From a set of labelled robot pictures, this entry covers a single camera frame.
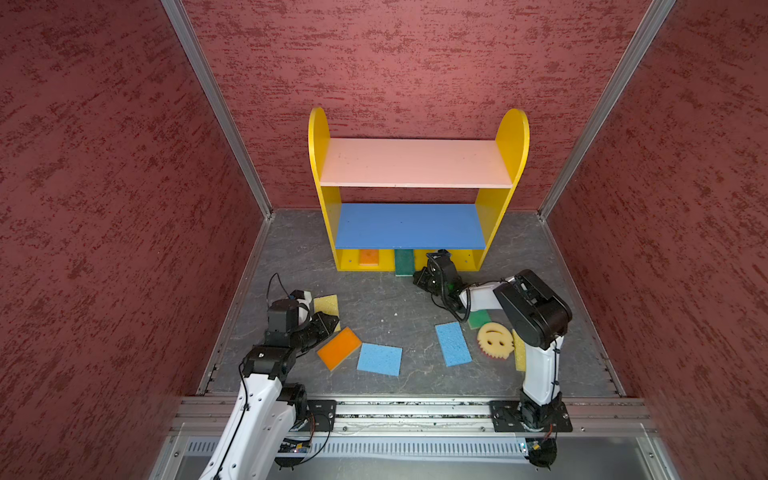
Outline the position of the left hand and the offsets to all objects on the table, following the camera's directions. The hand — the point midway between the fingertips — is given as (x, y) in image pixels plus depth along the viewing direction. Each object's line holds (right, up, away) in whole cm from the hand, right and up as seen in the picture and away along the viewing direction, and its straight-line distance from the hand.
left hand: (339, 326), depth 80 cm
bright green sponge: (+41, -1, +10) cm, 43 cm away
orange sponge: (-1, -8, +5) cm, 10 cm away
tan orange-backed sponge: (+6, +17, +24) cm, 30 cm away
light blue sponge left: (+11, -10, +3) cm, 16 cm away
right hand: (+21, +11, +20) cm, 31 cm away
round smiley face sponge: (+45, -5, +4) cm, 45 cm away
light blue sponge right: (+33, -7, +5) cm, 34 cm away
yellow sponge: (-6, +3, +13) cm, 15 cm away
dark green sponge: (+19, +16, +22) cm, 33 cm away
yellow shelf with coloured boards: (+11, +42, +41) cm, 60 cm away
